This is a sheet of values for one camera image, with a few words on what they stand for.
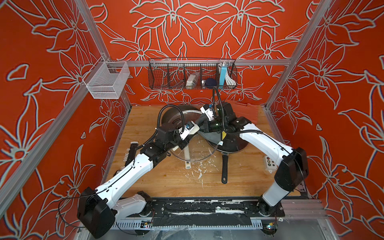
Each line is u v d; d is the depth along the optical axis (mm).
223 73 853
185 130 621
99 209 374
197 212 727
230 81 910
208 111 726
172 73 1005
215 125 679
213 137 746
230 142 877
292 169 436
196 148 951
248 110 1146
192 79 925
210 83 951
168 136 542
